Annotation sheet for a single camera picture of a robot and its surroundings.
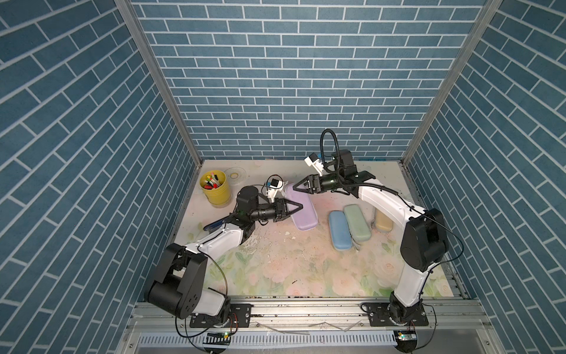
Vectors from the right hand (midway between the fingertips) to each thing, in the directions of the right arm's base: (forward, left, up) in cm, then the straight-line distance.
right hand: (300, 188), depth 80 cm
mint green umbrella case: (-1, -25, -20) cm, 32 cm away
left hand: (-9, -2, -1) cm, 9 cm away
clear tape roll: (+25, +36, -23) cm, 49 cm away
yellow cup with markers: (+4, +36, -9) cm, 37 cm away
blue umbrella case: (-4, -18, -23) cm, 29 cm away
